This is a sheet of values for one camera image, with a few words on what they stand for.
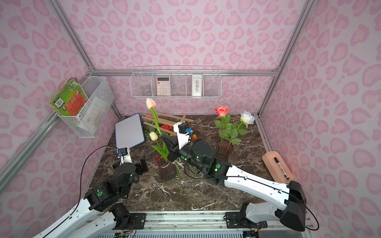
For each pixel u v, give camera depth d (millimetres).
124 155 604
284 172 902
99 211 495
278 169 905
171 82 986
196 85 926
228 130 748
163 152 725
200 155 440
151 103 582
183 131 492
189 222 736
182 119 1116
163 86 929
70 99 717
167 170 882
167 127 1088
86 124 735
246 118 710
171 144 533
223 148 808
